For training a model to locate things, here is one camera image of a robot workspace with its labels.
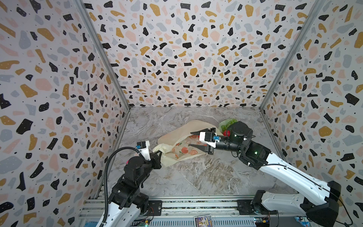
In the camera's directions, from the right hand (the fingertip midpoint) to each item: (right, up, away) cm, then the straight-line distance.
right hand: (193, 136), depth 58 cm
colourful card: (+6, -43, +11) cm, 45 cm away
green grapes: (+28, +5, +46) cm, 54 cm away
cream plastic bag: (-10, -7, +17) cm, 21 cm away
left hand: (-15, -9, +14) cm, 22 cm away
